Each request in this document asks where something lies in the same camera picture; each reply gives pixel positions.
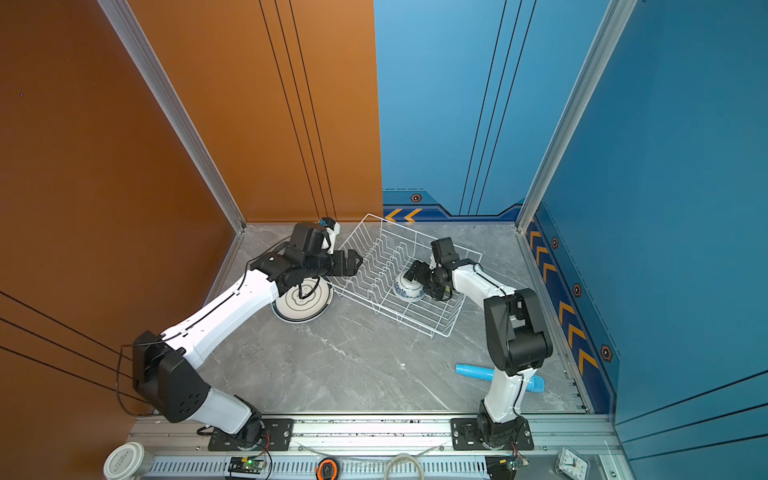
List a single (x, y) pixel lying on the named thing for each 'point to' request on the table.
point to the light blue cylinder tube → (486, 374)
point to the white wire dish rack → (387, 251)
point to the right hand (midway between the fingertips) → (411, 281)
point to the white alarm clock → (571, 465)
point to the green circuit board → (245, 465)
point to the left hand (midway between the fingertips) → (350, 256)
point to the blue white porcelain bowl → (407, 290)
